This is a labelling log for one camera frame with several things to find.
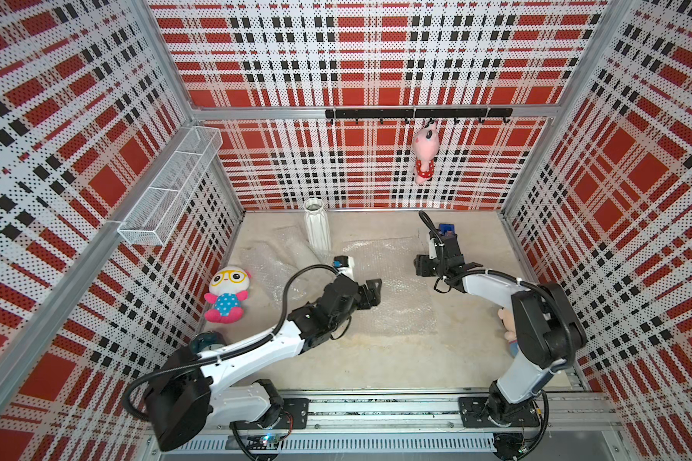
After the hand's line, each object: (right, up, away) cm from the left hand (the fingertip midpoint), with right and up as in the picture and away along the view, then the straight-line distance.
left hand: (375, 283), depth 80 cm
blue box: (+29, +16, +28) cm, 43 cm away
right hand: (+18, +5, +17) cm, 26 cm away
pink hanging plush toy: (+16, +44, +11) cm, 48 cm away
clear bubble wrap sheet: (+11, -10, +14) cm, 20 cm away
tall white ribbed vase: (-19, +16, +15) cm, 29 cm away
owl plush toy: (-48, -4, +13) cm, 50 cm away
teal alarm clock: (-48, -15, -1) cm, 50 cm away
